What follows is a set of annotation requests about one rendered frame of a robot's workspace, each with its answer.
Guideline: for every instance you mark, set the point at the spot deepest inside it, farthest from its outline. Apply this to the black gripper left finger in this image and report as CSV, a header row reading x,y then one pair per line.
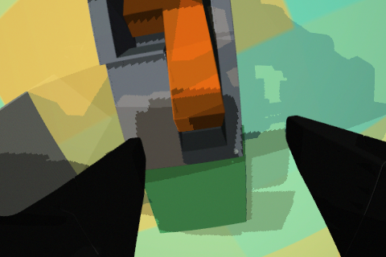
x,y
94,215

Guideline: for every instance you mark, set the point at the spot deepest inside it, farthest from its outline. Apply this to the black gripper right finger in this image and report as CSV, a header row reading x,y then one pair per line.
x,y
346,175

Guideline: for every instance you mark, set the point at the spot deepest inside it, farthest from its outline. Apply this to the orange l-shaped part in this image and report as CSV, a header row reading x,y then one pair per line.
x,y
195,92

